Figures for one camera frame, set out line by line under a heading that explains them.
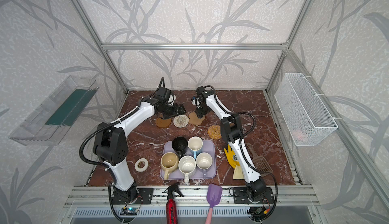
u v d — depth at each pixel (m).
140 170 0.82
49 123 0.63
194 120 1.02
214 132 0.96
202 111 0.94
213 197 0.73
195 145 0.89
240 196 0.73
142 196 0.73
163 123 1.01
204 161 0.85
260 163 0.84
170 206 0.68
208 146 0.90
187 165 0.82
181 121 1.02
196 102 0.96
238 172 0.79
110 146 0.48
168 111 0.79
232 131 0.67
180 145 0.88
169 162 0.83
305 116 0.61
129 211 0.71
